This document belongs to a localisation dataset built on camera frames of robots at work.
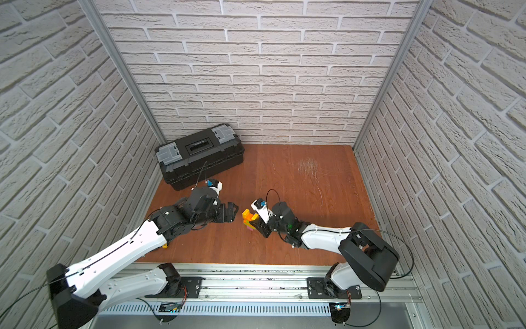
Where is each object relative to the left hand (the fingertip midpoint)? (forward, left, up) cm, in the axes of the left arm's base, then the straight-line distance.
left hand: (232, 205), depth 75 cm
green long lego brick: (-3, -5, -11) cm, 12 cm away
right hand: (0, -9, -12) cm, 15 cm away
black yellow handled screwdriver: (-20, +13, +15) cm, 28 cm away
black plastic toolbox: (+24, +23, -3) cm, 33 cm away
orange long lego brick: (0, -6, -10) cm, 11 cm away
